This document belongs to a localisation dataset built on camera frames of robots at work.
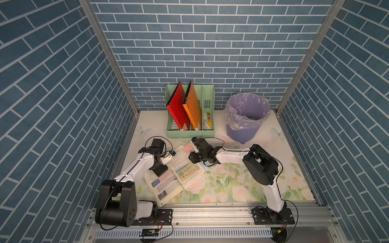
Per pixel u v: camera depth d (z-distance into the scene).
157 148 0.70
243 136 1.02
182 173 0.88
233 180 0.87
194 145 0.77
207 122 1.13
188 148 0.97
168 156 0.80
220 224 0.73
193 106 1.02
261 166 0.53
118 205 0.41
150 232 0.72
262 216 0.74
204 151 0.75
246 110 1.01
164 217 0.73
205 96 1.08
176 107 0.87
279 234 0.71
